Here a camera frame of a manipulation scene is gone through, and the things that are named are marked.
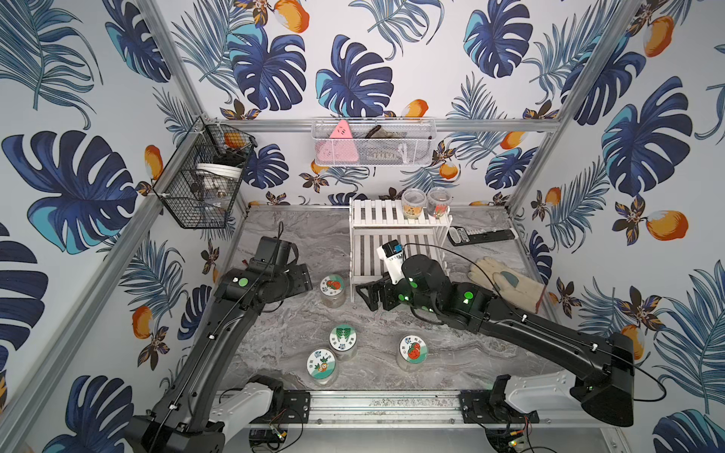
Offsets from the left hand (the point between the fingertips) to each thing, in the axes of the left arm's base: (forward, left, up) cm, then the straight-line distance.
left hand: (299, 276), depth 73 cm
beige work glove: (+14, -68, -22) cm, 73 cm away
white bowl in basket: (+25, +26, +13) cm, 38 cm away
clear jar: (+21, -36, +9) cm, 43 cm away
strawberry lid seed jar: (-12, -31, -16) cm, 37 cm away
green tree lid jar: (-10, -12, -16) cm, 22 cm away
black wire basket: (+28, +36, +4) cm, 46 cm away
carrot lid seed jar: (-17, -7, -15) cm, 24 cm away
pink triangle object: (+41, -6, +11) cm, 43 cm away
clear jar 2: (+20, -29, +10) cm, 36 cm away
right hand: (-1, -19, +2) cm, 19 cm away
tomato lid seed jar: (+5, -7, -16) cm, 18 cm away
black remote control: (+37, -53, -22) cm, 69 cm away
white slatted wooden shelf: (+17, -18, +4) cm, 25 cm away
